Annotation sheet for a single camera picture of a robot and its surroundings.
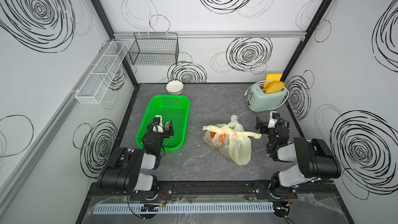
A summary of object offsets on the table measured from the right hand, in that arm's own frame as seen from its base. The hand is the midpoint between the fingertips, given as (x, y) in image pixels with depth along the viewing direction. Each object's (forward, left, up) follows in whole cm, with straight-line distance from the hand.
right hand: (267, 117), depth 90 cm
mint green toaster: (+11, +4, +3) cm, 12 cm away
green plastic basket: (+11, +57, -8) cm, 59 cm away
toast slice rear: (+23, -7, +11) cm, 26 cm away
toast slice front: (+15, -5, +10) cm, 19 cm away
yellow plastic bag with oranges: (-20, +24, +13) cm, 34 cm away
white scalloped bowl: (+30, +60, -7) cm, 68 cm away
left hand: (-4, +61, +2) cm, 61 cm away
